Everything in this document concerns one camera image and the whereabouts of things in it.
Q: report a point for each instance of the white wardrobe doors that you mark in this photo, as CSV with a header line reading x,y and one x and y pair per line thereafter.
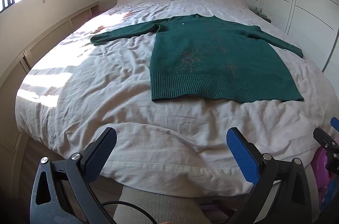
x,y
304,1

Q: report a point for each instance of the bed with white sheet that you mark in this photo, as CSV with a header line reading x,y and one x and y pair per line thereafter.
x,y
106,86

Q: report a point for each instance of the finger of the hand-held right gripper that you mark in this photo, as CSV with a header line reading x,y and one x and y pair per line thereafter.
x,y
325,139
335,124

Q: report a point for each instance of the low beige wall cabinet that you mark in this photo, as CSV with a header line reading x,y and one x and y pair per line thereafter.
x,y
39,43

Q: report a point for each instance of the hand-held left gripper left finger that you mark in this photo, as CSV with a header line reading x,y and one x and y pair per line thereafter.
x,y
102,153

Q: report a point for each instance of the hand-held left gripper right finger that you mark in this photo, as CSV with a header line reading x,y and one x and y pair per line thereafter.
x,y
243,157

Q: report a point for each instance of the pink plastic stool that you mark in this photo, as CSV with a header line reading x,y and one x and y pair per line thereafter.
x,y
321,173

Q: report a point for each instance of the person's grey trouser leg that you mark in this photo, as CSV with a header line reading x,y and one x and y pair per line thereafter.
x,y
159,205

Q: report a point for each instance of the green knitted sweater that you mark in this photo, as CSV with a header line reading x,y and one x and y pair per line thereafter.
x,y
206,59

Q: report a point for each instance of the wooden nightstand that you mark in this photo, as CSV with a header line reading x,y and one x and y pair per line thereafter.
x,y
264,16

